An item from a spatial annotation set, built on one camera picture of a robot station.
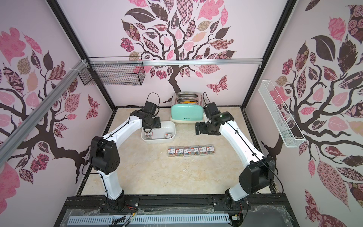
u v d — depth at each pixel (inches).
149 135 39.5
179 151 36.2
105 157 19.6
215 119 21.7
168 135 39.1
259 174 16.2
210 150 36.3
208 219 27.4
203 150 36.3
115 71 53.8
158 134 39.3
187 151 36.2
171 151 36.3
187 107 38.0
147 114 27.1
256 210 28.3
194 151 36.3
